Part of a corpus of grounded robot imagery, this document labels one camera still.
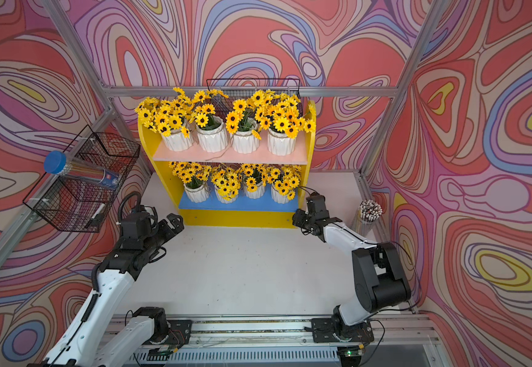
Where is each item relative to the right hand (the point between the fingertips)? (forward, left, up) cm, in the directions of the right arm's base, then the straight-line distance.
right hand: (299, 222), depth 93 cm
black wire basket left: (-4, +76, +23) cm, 80 cm away
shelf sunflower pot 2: (+4, +27, +22) cm, 35 cm away
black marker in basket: (-10, +69, +20) cm, 73 cm away
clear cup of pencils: (-4, -24, +11) cm, 27 cm away
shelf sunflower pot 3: (+6, +18, +20) cm, 27 cm away
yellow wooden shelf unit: (+8, +24, -2) cm, 25 cm away
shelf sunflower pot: (+6, +38, +24) cm, 45 cm away
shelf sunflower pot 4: (+4, +7, +22) cm, 23 cm away
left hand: (-7, +45, +13) cm, 48 cm away
